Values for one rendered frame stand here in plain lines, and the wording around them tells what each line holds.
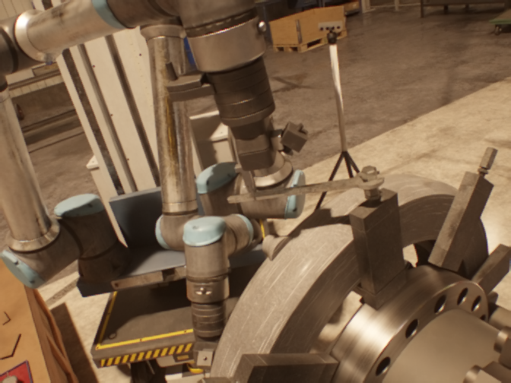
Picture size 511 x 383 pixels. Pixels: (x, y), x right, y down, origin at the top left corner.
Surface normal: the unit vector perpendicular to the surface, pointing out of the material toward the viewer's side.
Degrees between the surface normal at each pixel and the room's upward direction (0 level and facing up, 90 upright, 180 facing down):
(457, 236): 90
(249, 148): 73
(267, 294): 33
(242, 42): 90
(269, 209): 100
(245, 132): 105
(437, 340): 4
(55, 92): 90
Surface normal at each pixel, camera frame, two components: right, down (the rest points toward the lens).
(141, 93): 0.05, 0.46
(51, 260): 0.73, 0.41
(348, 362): -0.66, -0.43
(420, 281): -0.06, -0.93
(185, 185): 0.56, 0.07
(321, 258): -0.09, -0.42
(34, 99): 0.46, 0.33
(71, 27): -0.47, 0.66
